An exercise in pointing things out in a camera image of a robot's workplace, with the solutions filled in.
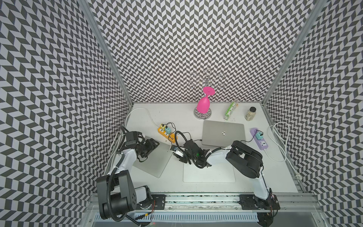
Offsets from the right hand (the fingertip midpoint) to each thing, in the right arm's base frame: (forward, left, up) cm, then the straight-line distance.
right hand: (175, 152), depth 91 cm
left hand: (+1, +12, +6) cm, 14 cm away
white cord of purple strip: (-14, -76, -5) cm, 77 cm away
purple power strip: (+5, -56, +3) cm, 56 cm away
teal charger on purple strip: (+8, -54, +5) cm, 55 cm away
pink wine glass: (+22, -18, +21) cm, 35 cm away
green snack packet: (+30, -40, +6) cm, 50 cm away
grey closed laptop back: (+10, -31, +5) cm, 33 cm away
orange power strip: (+9, +4, +4) cm, 11 cm away
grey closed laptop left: (-6, +12, 0) cm, 13 cm away
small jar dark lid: (+26, -54, +7) cm, 60 cm away
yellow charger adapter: (+15, +9, +7) cm, 19 cm away
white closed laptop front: (-12, -28, 0) cm, 30 cm away
